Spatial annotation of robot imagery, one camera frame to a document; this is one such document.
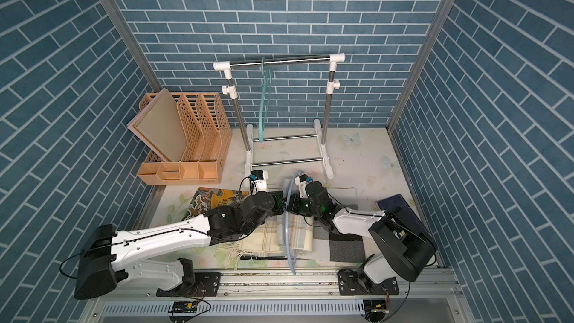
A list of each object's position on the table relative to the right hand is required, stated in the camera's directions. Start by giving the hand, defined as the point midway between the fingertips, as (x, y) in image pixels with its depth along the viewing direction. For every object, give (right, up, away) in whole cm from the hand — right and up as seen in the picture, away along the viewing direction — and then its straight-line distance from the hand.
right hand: (280, 203), depth 83 cm
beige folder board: (-55, +32, +16) cm, 66 cm away
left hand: (+5, +5, -10) cm, 12 cm away
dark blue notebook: (+49, -2, +11) cm, 50 cm away
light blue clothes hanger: (+3, -10, -9) cm, 14 cm away
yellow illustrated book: (-33, -1, +11) cm, 35 cm away
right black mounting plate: (+24, -25, -9) cm, 36 cm away
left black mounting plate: (-24, -25, -9) cm, 36 cm away
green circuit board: (-30, -31, -11) cm, 45 cm away
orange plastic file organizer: (-38, +29, +28) cm, 56 cm away
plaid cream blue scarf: (+1, -9, -6) cm, 11 cm away
